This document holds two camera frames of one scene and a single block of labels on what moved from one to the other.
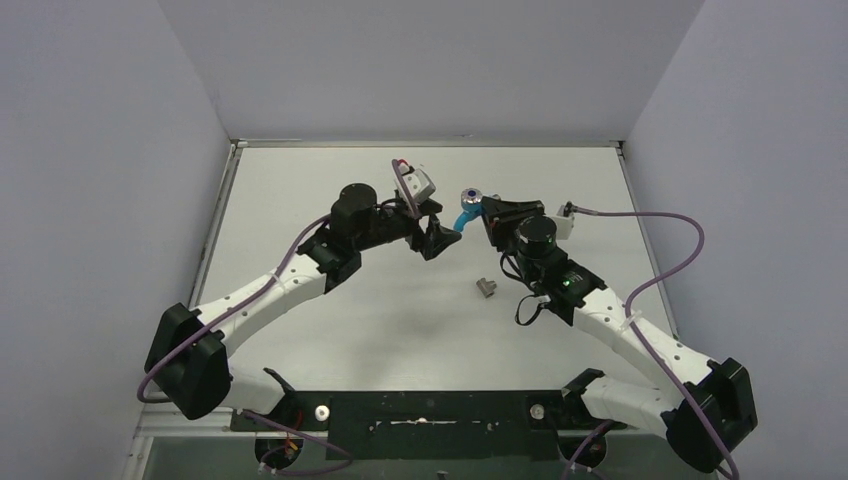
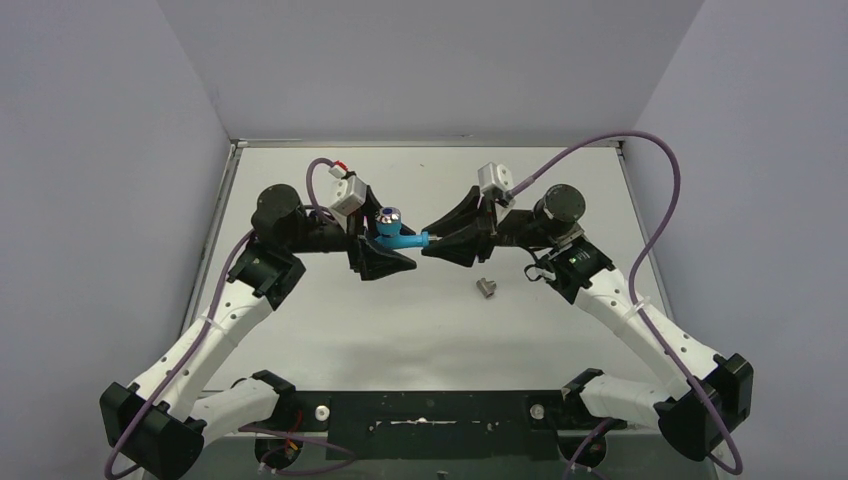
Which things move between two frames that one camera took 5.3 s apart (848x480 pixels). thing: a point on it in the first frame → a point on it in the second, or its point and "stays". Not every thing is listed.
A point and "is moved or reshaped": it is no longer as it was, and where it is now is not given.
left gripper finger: (433, 240) → (372, 262)
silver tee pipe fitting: (486, 287) stays
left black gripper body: (424, 230) → (359, 242)
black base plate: (448, 425) stays
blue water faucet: (471, 199) is moved or reshaped
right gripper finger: (500, 213) → (465, 246)
